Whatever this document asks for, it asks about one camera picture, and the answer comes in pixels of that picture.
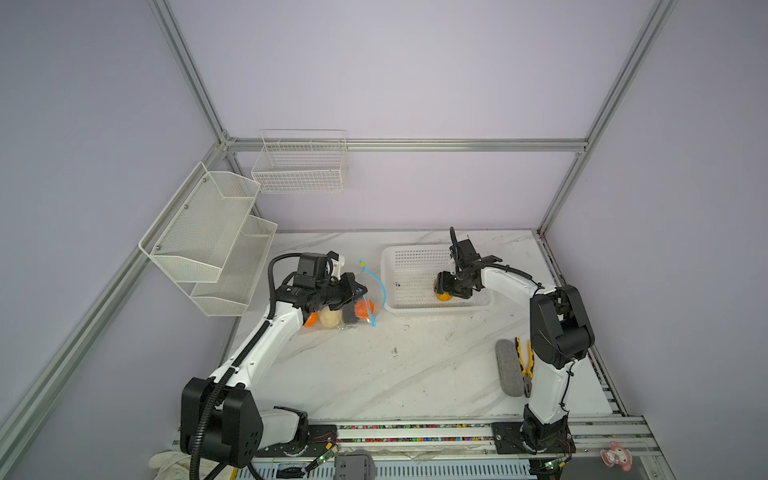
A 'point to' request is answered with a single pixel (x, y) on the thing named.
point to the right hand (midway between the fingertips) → (440, 287)
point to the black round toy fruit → (349, 313)
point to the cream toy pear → (330, 318)
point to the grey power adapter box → (354, 465)
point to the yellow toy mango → (444, 297)
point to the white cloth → (170, 465)
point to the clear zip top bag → (376, 293)
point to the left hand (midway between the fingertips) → (366, 291)
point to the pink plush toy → (617, 455)
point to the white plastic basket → (408, 277)
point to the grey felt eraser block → (510, 367)
